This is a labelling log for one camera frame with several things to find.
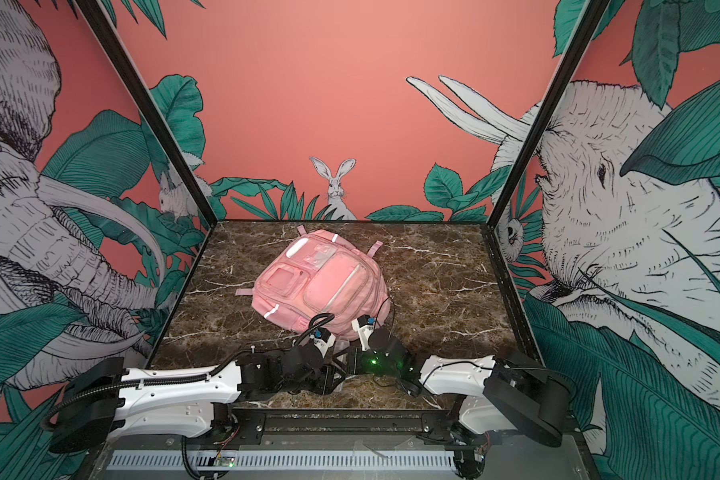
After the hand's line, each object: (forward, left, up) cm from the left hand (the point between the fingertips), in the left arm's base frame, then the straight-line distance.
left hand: (343, 376), depth 75 cm
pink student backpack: (+31, +7, +2) cm, 32 cm away
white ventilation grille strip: (-16, +37, -6) cm, 41 cm away
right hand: (+3, +3, +1) cm, 5 cm away
